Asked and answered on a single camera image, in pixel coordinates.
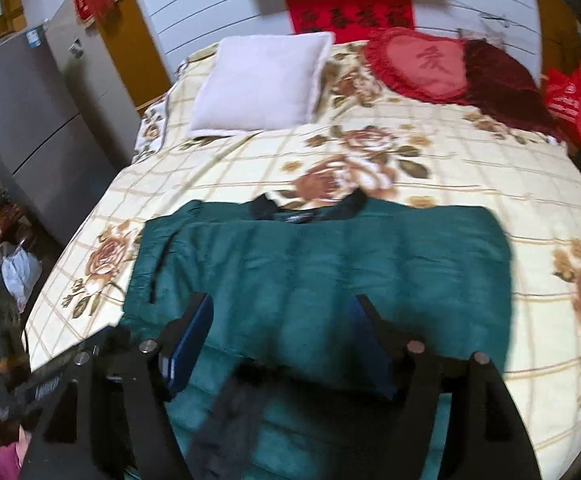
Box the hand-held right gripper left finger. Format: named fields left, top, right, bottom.
left=20, top=292, right=215, bottom=480

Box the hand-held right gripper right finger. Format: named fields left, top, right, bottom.
left=349, top=294, right=544, bottom=480

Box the green padded jacket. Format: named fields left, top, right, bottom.
left=119, top=191, right=514, bottom=480

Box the pink cloth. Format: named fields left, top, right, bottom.
left=0, top=430, right=34, bottom=480

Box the white plastic bag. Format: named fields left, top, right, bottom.
left=0, top=247, right=44, bottom=311

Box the white pillow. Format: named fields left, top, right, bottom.
left=189, top=31, right=335, bottom=138

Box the grey refrigerator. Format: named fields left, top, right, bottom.
left=0, top=0, right=144, bottom=247

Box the red heart cushion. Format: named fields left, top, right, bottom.
left=364, top=27, right=476, bottom=106

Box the wooden door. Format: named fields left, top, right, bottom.
left=113, top=0, right=171, bottom=106

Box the dark red cushion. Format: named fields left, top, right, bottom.
left=463, top=39, right=566, bottom=143

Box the red shopping bag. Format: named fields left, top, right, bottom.
left=541, top=62, right=581, bottom=155

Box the red wall poster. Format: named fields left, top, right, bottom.
left=285, top=0, right=416, bottom=45

